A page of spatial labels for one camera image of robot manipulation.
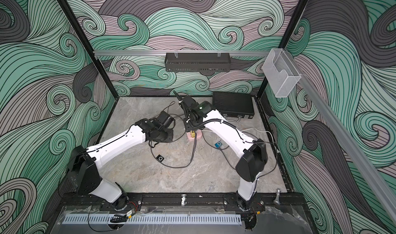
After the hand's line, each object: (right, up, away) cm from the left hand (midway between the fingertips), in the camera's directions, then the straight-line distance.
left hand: (170, 135), depth 83 cm
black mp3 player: (-7, -14, +5) cm, 16 cm away
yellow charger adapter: (+13, 0, +8) cm, 15 cm away
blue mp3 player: (+28, -7, +10) cm, 31 cm away
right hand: (+11, +5, -3) cm, 13 cm away
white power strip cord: (+59, 0, +18) cm, 62 cm away
